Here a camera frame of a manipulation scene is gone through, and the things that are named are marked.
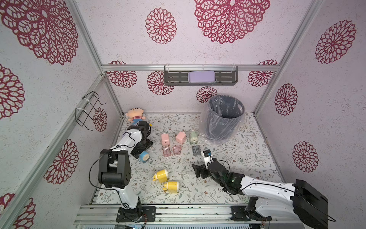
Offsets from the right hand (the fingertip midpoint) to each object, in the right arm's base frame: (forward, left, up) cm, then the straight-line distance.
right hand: (197, 161), depth 81 cm
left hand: (+8, +34, -4) cm, 35 cm away
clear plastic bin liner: (+28, -5, -5) cm, 29 cm away
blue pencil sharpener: (+4, +33, -4) cm, 33 cm away
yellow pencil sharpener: (-7, +20, -4) cm, 22 cm away
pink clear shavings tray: (+12, +20, -11) cm, 26 cm away
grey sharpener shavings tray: (+14, 0, -12) cm, 18 cm away
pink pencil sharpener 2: (+18, +21, -4) cm, 28 cm away
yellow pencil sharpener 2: (-14, +14, -3) cm, 20 cm away
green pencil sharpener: (+20, +2, -4) cm, 21 cm away
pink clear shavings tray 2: (+13, +13, -10) cm, 22 cm away
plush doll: (+39, +47, -3) cm, 61 cm away
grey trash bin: (+33, -19, +4) cm, 39 cm away
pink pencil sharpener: (+20, +11, -5) cm, 23 cm away
